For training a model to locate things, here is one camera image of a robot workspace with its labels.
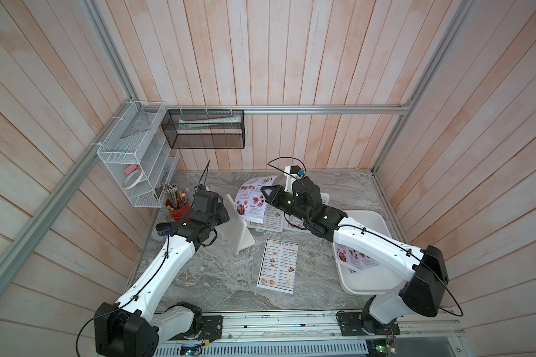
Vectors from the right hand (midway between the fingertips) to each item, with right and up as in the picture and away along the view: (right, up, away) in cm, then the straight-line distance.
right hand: (258, 188), depth 72 cm
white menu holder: (-9, -14, +9) cm, 19 cm away
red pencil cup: (-33, -5, +17) cm, 38 cm away
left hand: (-14, -9, +9) cm, 18 cm away
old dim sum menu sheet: (+8, -31, +16) cm, 36 cm away
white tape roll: (-48, +3, +9) cm, 49 cm away
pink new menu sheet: (-3, -5, +1) cm, 5 cm away
